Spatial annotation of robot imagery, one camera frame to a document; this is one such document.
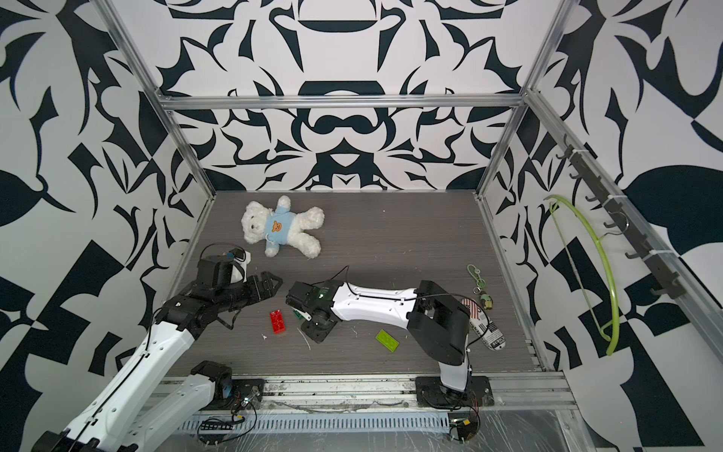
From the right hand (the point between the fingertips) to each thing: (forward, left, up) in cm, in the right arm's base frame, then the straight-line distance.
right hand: (316, 324), depth 82 cm
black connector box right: (-24, -39, -7) cm, 46 cm away
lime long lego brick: (-3, -20, -5) cm, 21 cm away
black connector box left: (-23, +24, -7) cm, 34 cm away
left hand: (+9, +12, +11) cm, 18 cm away
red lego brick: (+2, +12, -3) cm, 13 cm away
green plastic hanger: (-9, -65, +19) cm, 68 cm away
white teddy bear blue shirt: (+32, +14, +4) cm, 36 cm away
